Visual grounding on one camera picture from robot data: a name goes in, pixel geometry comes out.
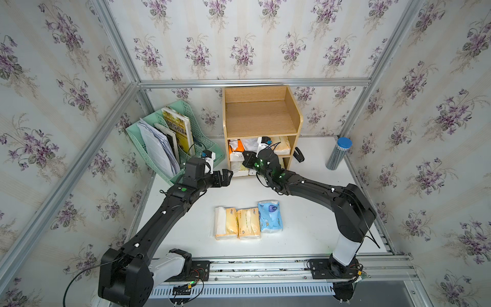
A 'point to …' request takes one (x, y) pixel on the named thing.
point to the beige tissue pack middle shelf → (284, 148)
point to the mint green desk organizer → (201, 144)
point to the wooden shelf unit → (261, 111)
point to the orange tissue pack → (235, 146)
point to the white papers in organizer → (160, 149)
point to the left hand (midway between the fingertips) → (226, 174)
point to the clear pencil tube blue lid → (338, 153)
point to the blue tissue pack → (270, 216)
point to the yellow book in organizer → (181, 125)
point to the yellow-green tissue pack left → (239, 169)
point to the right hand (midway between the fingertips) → (243, 153)
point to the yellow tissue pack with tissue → (224, 226)
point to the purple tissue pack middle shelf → (252, 144)
